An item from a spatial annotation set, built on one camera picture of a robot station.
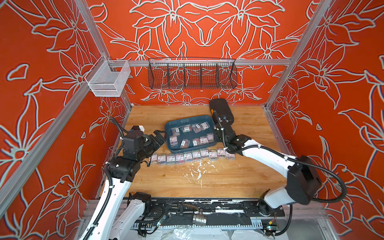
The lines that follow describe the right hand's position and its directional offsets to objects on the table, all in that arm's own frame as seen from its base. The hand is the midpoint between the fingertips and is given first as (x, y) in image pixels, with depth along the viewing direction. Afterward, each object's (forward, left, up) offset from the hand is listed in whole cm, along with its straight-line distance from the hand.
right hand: (218, 129), depth 86 cm
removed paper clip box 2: (-14, +34, -13) cm, 39 cm away
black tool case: (+33, -7, -13) cm, 36 cm away
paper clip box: (-10, +3, -14) cm, 17 cm away
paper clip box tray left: (+7, +27, -12) cm, 31 cm away
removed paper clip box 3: (-14, +28, -13) cm, 34 cm away
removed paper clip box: (-14, +39, -13) cm, 43 cm away
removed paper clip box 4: (-14, +23, -13) cm, 30 cm away
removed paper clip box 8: (-10, -8, -14) cm, 19 cm away
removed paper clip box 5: (-12, +18, -14) cm, 26 cm away
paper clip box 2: (+1, +8, -13) cm, 15 cm away
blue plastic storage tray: (+7, +17, -15) cm, 24 cm away
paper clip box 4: (+11, +13, -13) cm, 21 cm away
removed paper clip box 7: (-10, +9, -13) cm, 18 cm away
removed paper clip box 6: (-11, +13, -14) cm, 22 cm away
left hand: (-13, +29, +11) cm, 34 cm away
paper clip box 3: (+12, +7, -12) cm, 18 cm away
